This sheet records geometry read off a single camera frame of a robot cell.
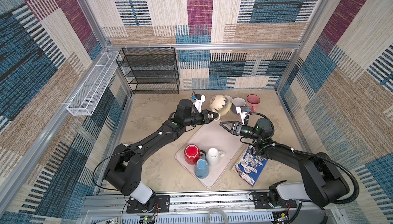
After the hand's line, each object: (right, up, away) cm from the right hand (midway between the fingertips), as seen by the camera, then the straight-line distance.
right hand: (220, 126), depth 76 cm
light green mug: (+10, +14, +26) cm, 31 cm away
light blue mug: (-9, -21, -1) cm, 23 cm away
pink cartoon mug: (+24, +12, +24) cm, 36 cm away
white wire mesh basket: (-62, +12, -5) cm, 64 cm away
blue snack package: (+17, -22, +6) cm, 28 cm away
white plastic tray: (-2, -8, +19) cm, 21 cm away
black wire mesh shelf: (-44, +35, +32) cm, 65 cm away
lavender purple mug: (+16, +13, +29) cm, 35 cm away
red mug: (-14, -15, +3) cm, 21 cm away
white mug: (-3, -15, +1) cm, 16 cm away
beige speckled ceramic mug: (-1, +10, -2) cm, 11 cm away
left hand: (-1, +6, -1) cm, 6 cm away
